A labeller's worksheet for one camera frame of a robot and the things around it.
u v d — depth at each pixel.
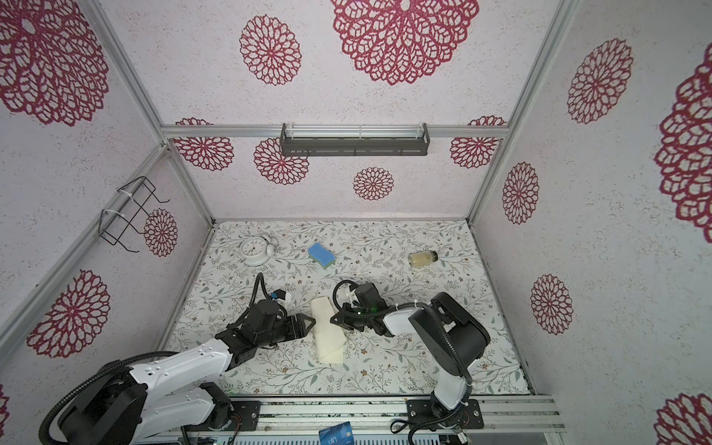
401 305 0.64
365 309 0.74
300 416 0.75
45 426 0.38
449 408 0.62
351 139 0.96
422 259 1.03
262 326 0.66
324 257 1.08
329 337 0.85
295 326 0.75
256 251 1.06
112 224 0.72
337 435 0.72
